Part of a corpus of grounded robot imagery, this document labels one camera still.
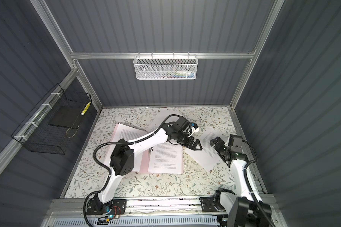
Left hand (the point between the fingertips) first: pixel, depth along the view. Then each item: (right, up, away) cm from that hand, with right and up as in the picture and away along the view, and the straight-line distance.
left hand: (197, 145), depth 83 cm
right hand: (+13, -1, +1) cm, 13 cm away
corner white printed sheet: (+10, -9, +10) cm, 17 cm away
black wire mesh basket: (-78, +12, -11) cm, 79 cm away
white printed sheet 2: (-18, -10, +8) cm, 22 cm away
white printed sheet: (-47, +7, +11) cm, 49 cm away
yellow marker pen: (-65, +22, -2) cm, 69 cm away
